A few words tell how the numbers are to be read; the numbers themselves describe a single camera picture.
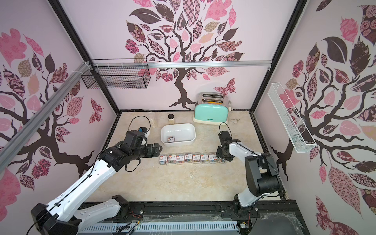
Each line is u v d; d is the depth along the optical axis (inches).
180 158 35.5
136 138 22.1
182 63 36.6
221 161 35.3
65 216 15.4
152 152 25.7
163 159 35.4
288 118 31.7
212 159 35.7
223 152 28.0
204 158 35.9
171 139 39.5
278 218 28.2
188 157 36.2
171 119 40.8
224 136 29.9
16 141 20.3
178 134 41.2
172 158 35.9
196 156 36.1
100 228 27.4
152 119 40.8
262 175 17.9
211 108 39.9
